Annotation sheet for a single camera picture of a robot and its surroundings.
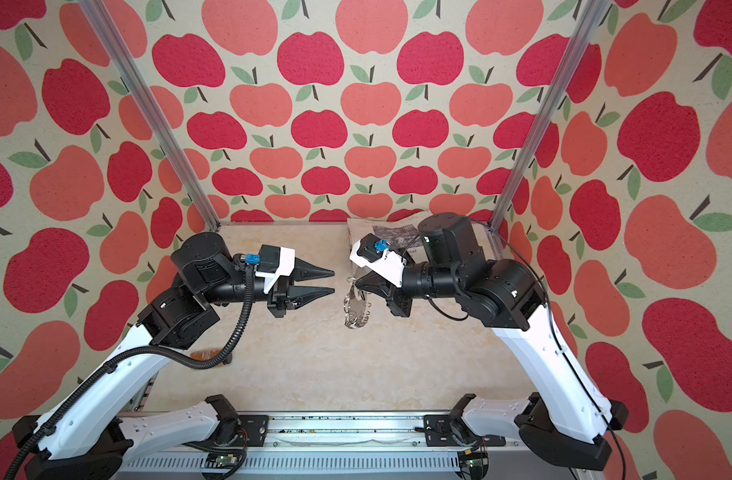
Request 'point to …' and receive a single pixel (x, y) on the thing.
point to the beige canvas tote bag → (402, 231)
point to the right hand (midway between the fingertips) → (371, 276)
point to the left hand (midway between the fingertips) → (334, 284)
